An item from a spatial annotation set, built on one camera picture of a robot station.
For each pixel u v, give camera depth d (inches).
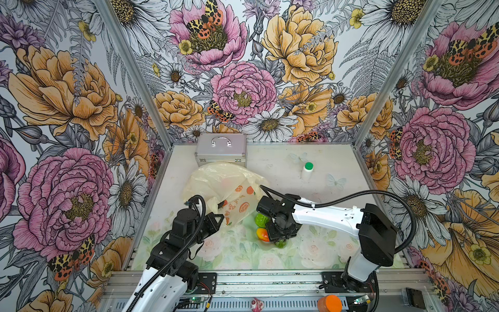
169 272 19.7
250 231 33.3
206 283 29.0
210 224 25.6
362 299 28.1
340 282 28.7
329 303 25.1
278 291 28.9
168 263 19.3
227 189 35.3
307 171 39.1
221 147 39.0
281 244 30.0
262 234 32.2
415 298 27.5
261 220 33.4
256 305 26.0
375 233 17.4
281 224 26.7
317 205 20.7
